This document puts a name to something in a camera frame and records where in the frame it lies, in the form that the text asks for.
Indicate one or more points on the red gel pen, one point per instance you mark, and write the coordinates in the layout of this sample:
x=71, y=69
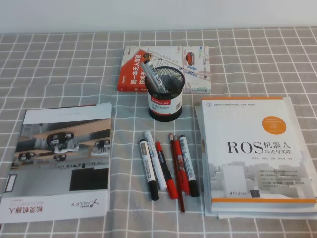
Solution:
x=182, y=172

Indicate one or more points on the red pencil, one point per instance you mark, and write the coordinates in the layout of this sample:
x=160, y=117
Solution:
x=176, y=172

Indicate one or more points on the white marker black ends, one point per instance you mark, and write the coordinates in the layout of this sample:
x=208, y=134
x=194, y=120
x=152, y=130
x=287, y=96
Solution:
x=194, y=192

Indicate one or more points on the red marker black barrel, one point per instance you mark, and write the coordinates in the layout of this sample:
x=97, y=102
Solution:
x=171, y=188

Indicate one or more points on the white marker black cap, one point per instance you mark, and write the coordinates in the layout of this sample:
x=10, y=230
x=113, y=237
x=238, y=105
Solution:
x=149, y=170

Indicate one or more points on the red and white map book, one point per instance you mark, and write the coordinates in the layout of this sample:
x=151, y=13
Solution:
x=192, y=61

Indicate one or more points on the Agilex Robotics brochure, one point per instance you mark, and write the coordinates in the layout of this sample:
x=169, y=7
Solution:
x=61, y=166

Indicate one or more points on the white ROS textbook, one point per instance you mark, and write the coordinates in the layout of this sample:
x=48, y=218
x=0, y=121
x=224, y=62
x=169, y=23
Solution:
x=252, y=153

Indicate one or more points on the black mesh pen holder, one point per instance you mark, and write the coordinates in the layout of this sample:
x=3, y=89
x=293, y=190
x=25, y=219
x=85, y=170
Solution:
x=166, y=107

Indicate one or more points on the silver marker in holder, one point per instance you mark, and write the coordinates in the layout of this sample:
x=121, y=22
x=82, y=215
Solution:
x=153, y=76

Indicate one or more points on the papers under ROS textbook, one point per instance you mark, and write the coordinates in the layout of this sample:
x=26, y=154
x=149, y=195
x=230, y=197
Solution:
x=205, y=161

